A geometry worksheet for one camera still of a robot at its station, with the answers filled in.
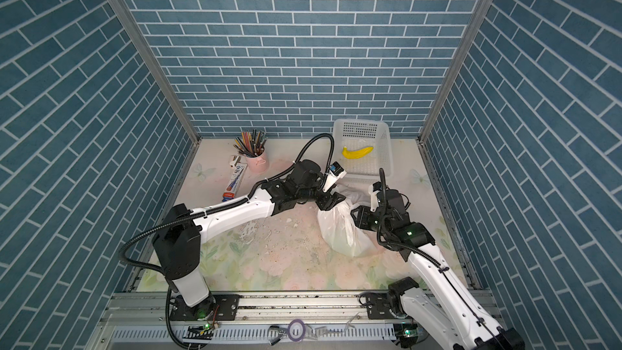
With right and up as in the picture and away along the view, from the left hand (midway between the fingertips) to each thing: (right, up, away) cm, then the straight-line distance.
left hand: (340, 192), depth 80 cm
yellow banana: (+11, +14, +34) cm, 39 cm away
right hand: (+4, -6, -2) cm, 7 cm away
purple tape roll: (-14, -40, -9) cm, 43 cm away
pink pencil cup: (-33, +9, +22) cm, 41 cm away
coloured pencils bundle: (-36, +18, +20) cm, 45 cm away
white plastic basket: (+14, +17, +38) cm, 44 cm away
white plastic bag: (0, -12, +1) cm, 12 cm away
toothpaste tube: (-45, -2, +19) cm, 49 cm away
